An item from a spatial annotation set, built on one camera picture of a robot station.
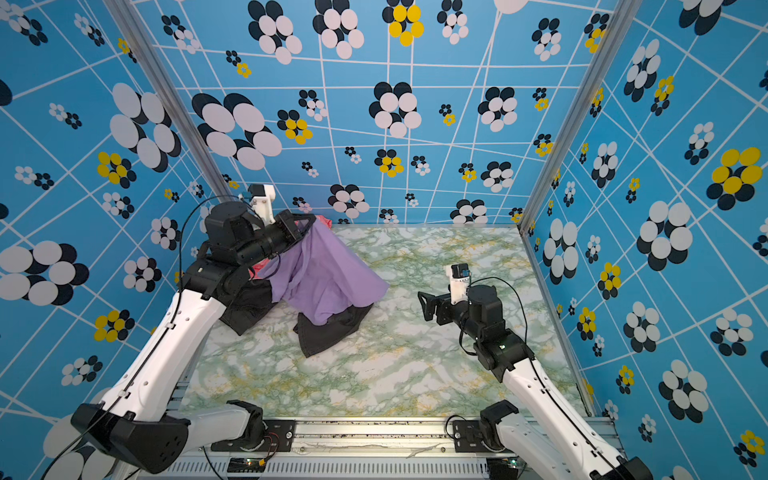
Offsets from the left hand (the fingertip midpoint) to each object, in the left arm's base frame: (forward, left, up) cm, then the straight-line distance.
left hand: (317, 215), depth 66 cm
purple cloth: (-1, +3, -24) cm, 24 cm away
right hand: (-7, -29, -20) cm, 36 cm away
